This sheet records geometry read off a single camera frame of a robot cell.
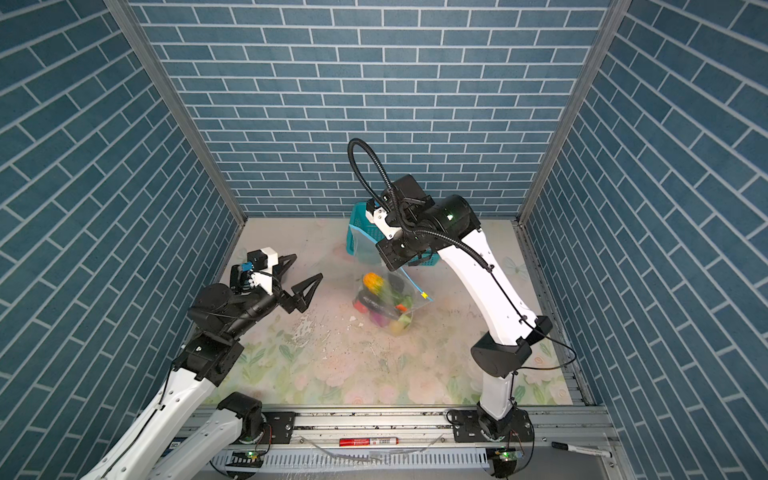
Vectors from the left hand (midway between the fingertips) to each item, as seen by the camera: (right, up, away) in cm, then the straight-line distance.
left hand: (308, 268), depth 66 cm
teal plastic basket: (+5, +14, +46) cm, 49 cm away
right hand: (+16, +4, +1) cm, 17 cm away
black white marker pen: (+65, -44, +5) cm, 78 cm away
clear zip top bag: (+22, -10, +16) cm, 29 cm away
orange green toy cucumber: (+14, -6, +14) cm, 20 cm away
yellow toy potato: (+20, -18, +15) cm, 30 cm away
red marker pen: (+13, -42, +5) cm, 45 cm away
